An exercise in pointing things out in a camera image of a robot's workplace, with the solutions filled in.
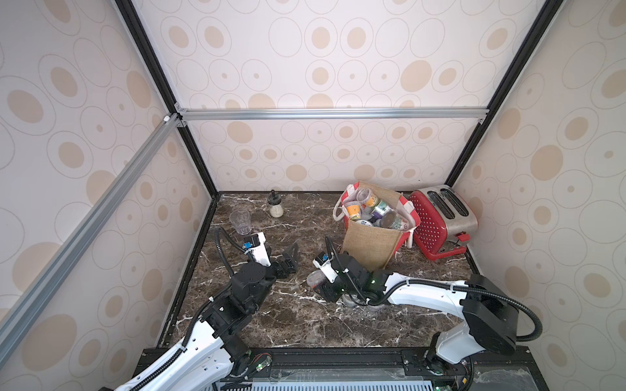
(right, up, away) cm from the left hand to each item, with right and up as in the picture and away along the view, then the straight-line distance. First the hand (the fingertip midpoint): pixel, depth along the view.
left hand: (294, 247), depth 70 cm
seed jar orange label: (+20, +11, +16) cm, 28 cm away
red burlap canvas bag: (+26, -1, +12) cm, 29 cm away
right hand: (+10, -13, +13) cm, 21 cm away
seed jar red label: (+7, -12, +9) cm, 17 cm away
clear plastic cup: (-27, +7, +36) cm, 46 cm away
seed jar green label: (+23, +7, +16) cm, 29 cm away
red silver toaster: (+53, +7, +16) cm, 56 cm away
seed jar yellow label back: (+25, +17, +23) cm, 38 cm away
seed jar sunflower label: (+33, +7, +14) cm, 37 cm away
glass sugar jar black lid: (-12, +12, +39) cm, 42 cm away
